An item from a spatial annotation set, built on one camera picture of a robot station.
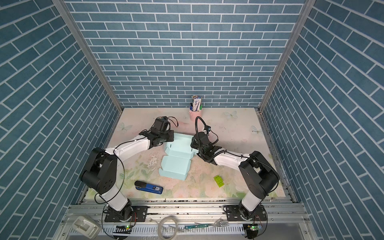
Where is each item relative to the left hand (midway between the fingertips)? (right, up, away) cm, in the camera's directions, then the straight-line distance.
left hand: (173, 134), depth 93 cm
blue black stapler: (-13, -27, -14) cm, 33 cm away
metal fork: (+26, -41, -22) cm, 53 cm away
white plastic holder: (-36, -41, -25) cm, 60 cm away
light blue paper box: (+2, -17, -2) cm, 18 cm away
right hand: (+12, -2, -2) cm, 13 cm away
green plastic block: (+28, -25, -11) cm, 39 cm away
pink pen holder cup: (+12, +13, +15) cm, 23 cm away
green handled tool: (+15, -42, -23) cm, 50 cm away
